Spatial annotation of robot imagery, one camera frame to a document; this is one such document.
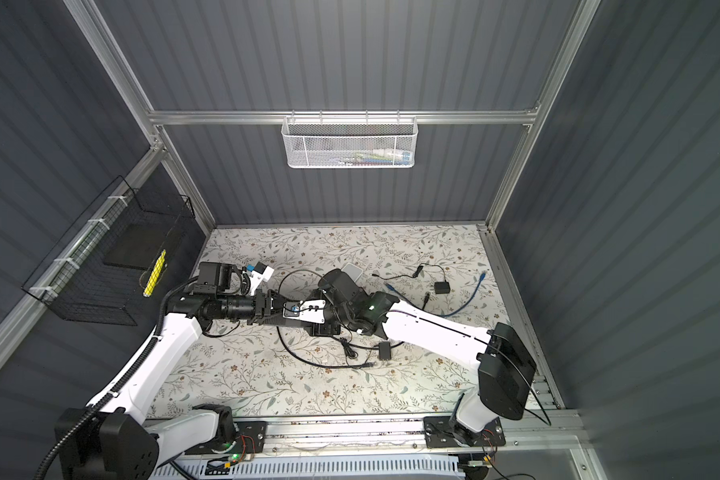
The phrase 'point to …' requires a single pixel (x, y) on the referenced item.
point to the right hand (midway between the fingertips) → (311, 310)
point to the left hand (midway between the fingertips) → (293, 310)
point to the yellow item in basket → (154, 274)
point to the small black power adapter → (384, 350)
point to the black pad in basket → (138, 245)
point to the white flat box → (352, 270)
